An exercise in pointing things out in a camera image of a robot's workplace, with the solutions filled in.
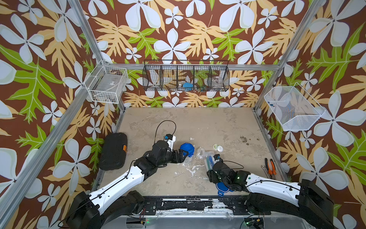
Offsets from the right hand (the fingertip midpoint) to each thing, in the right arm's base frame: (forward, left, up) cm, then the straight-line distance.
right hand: (209, 173), depth 85 cm
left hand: (+6, +15, +16) cm, 23 cm away
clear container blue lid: (+10, +12, +13) cm, 21 cm away
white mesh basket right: (+28, -50, +27) cm, 63 cm away
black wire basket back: (+56, +6, +31) cm, 64 cm away
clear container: (+11, +4, +3) cm, 12 cm away
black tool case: (+11, +60, +7) cm, 61 cm away
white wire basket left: (+43, +63, +34) cm, 84 cm away
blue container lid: (-9, -6, 0) cm, 11 cm away
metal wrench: (+1, -35, -1) cm, 36 cm away
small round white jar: (+17, -9, 0) cm, 19 cm away
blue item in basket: (+49, +13, +28) cm, 58 cm away
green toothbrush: (+5, 0, +6) cm, 7 cm away
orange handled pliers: (+1, -39, 0) cm, 40 cm away
